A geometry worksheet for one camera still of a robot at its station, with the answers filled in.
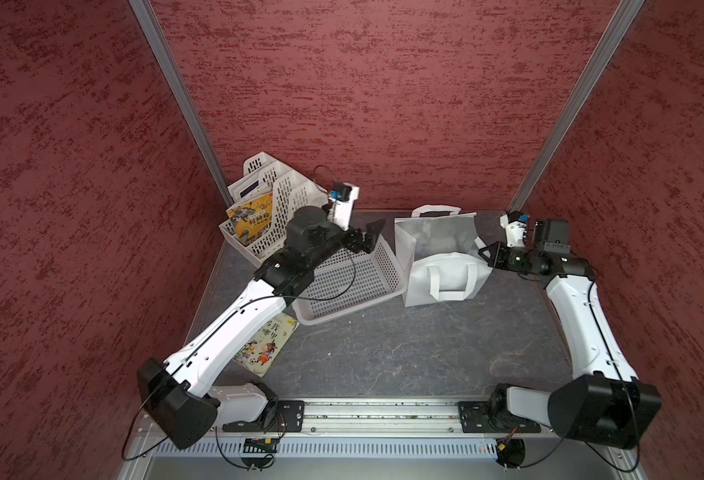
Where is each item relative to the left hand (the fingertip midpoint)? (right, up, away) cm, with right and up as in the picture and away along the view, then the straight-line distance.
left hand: (367, 220), depth 68 cm
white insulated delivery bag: (+20, -9, +10) cm, 24 cm away
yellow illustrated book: (-38, +2, +30) cm, 49 cm away
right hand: (+30, -9, +11) cm, 33 cm away
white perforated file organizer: (-26, +12, +30) cm, 41 cm away
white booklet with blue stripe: (-38, +12, +27) cm, 48 cm away
